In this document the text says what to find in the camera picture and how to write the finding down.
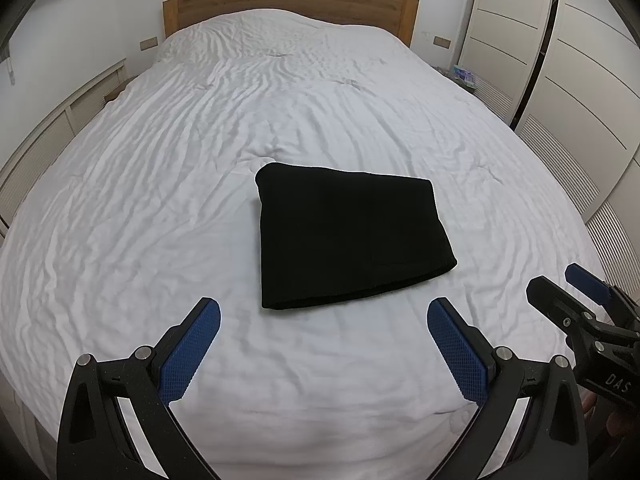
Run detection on left beige wall switch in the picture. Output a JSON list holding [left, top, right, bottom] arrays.
[[139, 37, 158, 51]]

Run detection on white bed sheet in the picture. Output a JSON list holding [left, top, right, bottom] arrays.
[[1, 10, 602, 479]]

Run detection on beige wall switch plate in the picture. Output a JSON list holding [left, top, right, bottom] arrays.
[[433, 36, 451, 49]]

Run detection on white wardrobe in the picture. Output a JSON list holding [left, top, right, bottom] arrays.
[[458, 0, 639, 296]]

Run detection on white slatted radiator cover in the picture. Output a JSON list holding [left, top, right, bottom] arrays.
[[1, 58, 128, 242]]

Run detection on black pants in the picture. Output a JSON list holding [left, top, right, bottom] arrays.
[[255, 162, 457, 311]]

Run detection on wooden headboard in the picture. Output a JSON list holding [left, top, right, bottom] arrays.
[[163, 0, 419, 46]]

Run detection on blue item on nightstand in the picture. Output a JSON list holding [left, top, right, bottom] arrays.
[[451, 65, 476, 87]]

